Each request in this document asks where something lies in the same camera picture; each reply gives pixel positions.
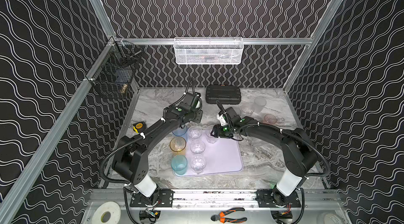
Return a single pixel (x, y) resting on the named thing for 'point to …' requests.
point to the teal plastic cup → (178, 164)
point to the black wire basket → (114, 71)
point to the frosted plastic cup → (259, 103)
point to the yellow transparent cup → (177, 144)
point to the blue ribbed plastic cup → (180, 132)
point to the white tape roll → (110, 206)
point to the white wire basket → (226, 51)
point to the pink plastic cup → (270, 119)
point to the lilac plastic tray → (208, 155)
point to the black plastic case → (225, 94)
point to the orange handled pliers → (220, 217)
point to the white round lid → (332, 219)
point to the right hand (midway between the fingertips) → (214, 133)
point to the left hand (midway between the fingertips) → (197, 111)
